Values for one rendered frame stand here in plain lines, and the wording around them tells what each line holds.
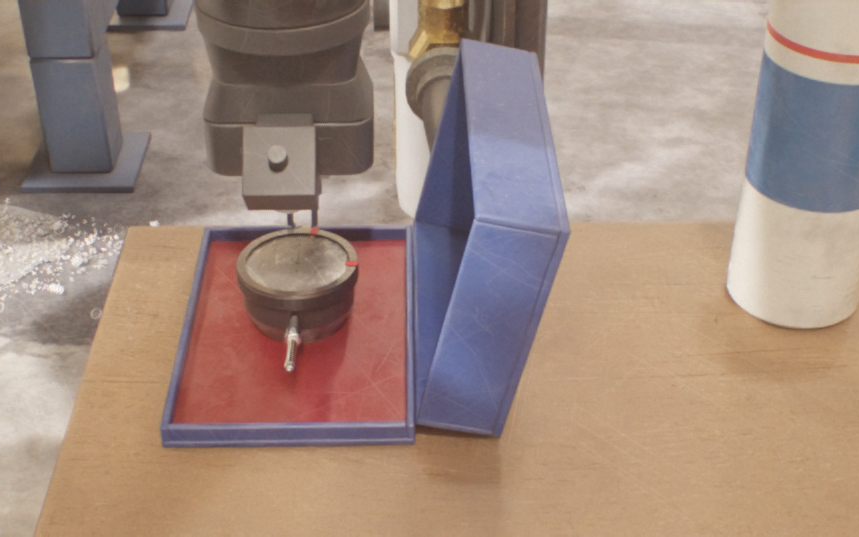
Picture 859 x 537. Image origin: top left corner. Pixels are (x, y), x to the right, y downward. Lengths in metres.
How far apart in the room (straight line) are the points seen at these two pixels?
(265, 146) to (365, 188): 1.11
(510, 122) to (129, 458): 0.22
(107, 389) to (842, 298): 0.35
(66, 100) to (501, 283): 1.20
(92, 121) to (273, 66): 1.12
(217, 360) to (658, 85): 1.38
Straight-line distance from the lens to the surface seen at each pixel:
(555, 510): 0.56
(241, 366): 0.62
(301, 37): 0.55
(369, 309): 0.65
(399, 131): 1.13
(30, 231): 1.64
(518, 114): 0.59
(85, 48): 1.64
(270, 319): 0.62
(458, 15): 0.99
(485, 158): 0.55
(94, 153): 1.71
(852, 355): 0.66
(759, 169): 0.63
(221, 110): 0.58
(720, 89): 1.94
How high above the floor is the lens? 0.86
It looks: 35 degrees down
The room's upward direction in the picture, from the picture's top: straight up
